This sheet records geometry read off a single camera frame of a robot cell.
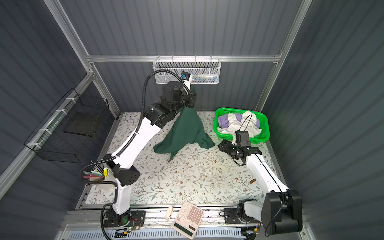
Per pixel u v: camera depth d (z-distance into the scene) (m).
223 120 1.05
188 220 0.71
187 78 0.57
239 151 0.61
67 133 0.73
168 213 0.74
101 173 0.79
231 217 0.74
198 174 0.89
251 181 0.85
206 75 0.91
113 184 0.54
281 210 0.39
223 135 0.98
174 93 0.50
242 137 0.65
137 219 0.72
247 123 1.05
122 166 0.47
